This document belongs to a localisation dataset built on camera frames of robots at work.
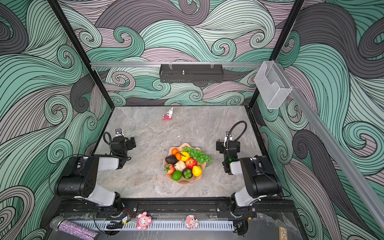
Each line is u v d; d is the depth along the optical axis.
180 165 0.81
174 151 0.87
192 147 0.91
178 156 0.82
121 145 0.74
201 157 0.81
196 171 0.79
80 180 0.44
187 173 0.78
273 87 0.76
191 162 0.83
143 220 0.67
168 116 1.10
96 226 0.69
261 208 0.75
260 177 0.46
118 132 0.81
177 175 0.78
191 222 0.67
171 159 0.82
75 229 0.65
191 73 0.92
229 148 0.71
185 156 0.84
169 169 0.78
